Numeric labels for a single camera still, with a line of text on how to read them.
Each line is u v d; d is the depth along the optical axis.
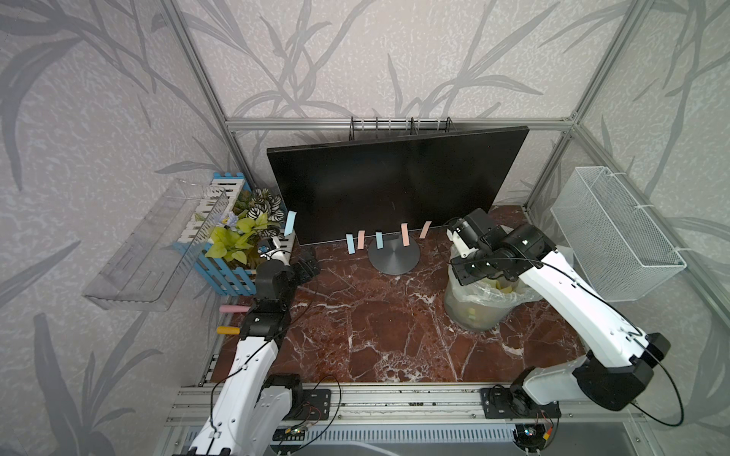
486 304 0.67
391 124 0.93
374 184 1.28
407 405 0.75
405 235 0.87
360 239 0.87
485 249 0.50
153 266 0.68
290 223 0.74
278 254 0.66
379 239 0.89
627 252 0.62
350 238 0.86
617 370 0.40
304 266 0.69
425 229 0.91
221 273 0.84
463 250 0.61
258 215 0.82
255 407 0.47
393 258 1.05
